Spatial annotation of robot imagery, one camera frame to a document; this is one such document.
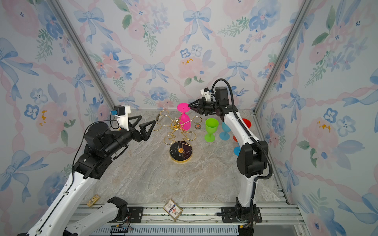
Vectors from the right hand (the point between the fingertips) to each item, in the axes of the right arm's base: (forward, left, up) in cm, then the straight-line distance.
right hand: (189, 105), depth 80 cm
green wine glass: (-2, -13, -15) cm, 20 cm away
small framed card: (-45, +8, -30) cm, 54 cm away
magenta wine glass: (-8, +3, -2) cm, 9 cm away
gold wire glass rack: (-12, +6, -28) cm, 31 cm away
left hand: (-19, +17, +10) cm, 27 cm away
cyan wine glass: (-8, -31, -33) cm, 46 cm away
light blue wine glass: (+2, -24, -30) cm, 39 cm away
